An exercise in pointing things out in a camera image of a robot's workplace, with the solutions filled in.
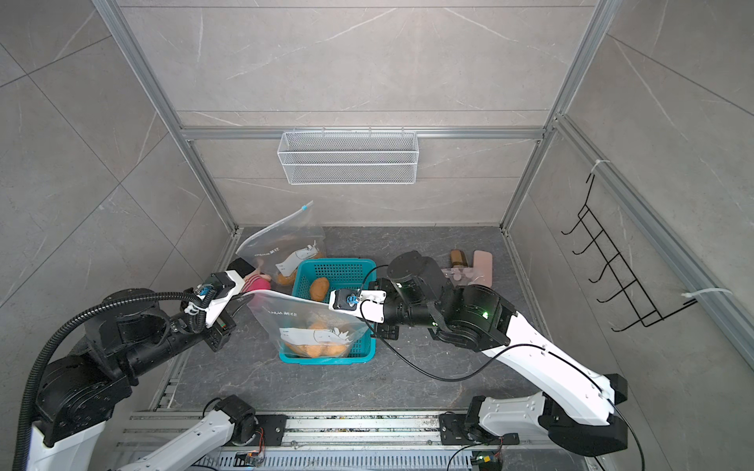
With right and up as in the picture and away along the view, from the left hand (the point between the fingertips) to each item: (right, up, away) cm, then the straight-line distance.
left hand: (247, 288), depth 55 cm
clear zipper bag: (-1, +12, +32) cm, 34 cm away
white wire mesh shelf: (+14, +40, +46) cm, 62 cm away
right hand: (+21, -3, +1) cm, 21 cm away
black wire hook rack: (+80, +5, +14) cm, 82 cm away
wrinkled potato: (+4, -6, +41) cm, 42 cm away
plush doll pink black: (-18, -2, +42) cm, 45 cm away
